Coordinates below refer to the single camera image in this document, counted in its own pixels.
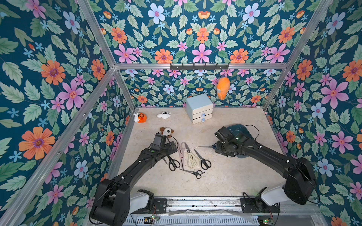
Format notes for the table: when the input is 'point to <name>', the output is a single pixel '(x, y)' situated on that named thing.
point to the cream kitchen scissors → (192, 158)
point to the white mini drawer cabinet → (199, 108)
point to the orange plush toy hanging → (223, 88)
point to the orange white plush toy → (140, 117)
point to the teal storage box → (233, 127)
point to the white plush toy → (164, 115)
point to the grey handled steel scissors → (165, 160)
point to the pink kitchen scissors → (181, 152)
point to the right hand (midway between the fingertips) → (217, 150)
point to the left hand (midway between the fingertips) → (172, 147)
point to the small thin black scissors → (198, 173)
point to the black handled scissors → (205, 164)
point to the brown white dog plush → (166, 131)
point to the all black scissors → (173, 164)
